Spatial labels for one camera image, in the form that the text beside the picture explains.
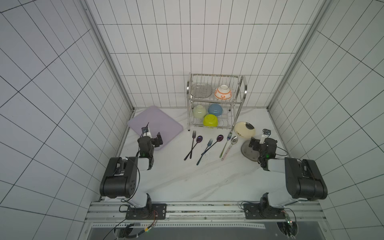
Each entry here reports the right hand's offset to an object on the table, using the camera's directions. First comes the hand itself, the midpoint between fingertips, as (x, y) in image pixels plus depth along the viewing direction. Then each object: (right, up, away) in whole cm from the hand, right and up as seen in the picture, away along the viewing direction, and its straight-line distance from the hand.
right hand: (255, 136), depth 95 cm
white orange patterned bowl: (-23, +27, -9) cm, 36 cm away
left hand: (-67, 0, +1) cm, 67 cm away
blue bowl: (-24, +19, +16) cm, 34 cm away
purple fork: (-40, 0, +9) cm, 41 cm away
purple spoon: (-37, -3, +6) cm, 37 cm away
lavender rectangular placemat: (-68, +9, +18) cm, 71 cm away
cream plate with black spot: (-3, +3, +12) cm, 13 cm away
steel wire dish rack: (-28, +22, -9) cm, 37 cm away
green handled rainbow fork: (-15, -2, +7) cm, 17 cm away
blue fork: (-29, -5, +5) cm, 30 cm away
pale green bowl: (-36, +17, +12) cm, 41 cm away
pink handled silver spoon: (-13, -4, +4) cm, 14 cm away
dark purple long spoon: (-22, -2, +6) cm, 23 cm away
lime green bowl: (-28, +10, +9) cm, 31 cm away
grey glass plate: (-4, -11, 0) cm, 11 cm away
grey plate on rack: (-35, +29, -2) cm, 46 cm away
